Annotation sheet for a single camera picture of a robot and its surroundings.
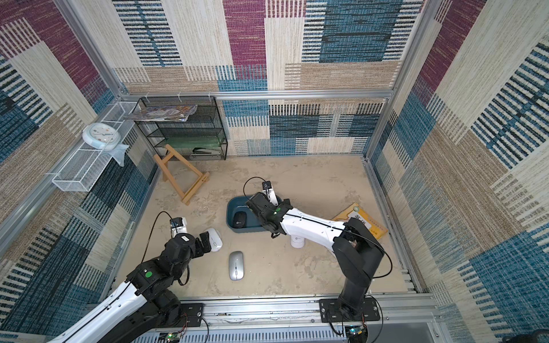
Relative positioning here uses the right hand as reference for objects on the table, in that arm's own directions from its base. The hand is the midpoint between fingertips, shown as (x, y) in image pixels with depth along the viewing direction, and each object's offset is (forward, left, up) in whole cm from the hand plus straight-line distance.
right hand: (272, 204), depth 88 cm
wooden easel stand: (+12, +38, -7) cm, 40 cm away
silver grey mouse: (-21, +14, -10) cm, 27 cm away
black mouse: (-1, +15, -11) cm, 18 cm away
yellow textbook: (+4, -39, -12) cm, 41 cm away
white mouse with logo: (-11, -10, -11) cm, 19 cm away
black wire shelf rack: (+41, +40, +9) cm, 58 cm away
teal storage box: (+6, +16, -8) cm, 19 cm away
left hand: (-13, +27, 0) cm, 30 cm away
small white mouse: (-10, +23, -9) cm, 27 cm away
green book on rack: (+37, +40, +2) cm, 55 cm away
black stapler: (+33, +35, 0) cm, 48 cm away
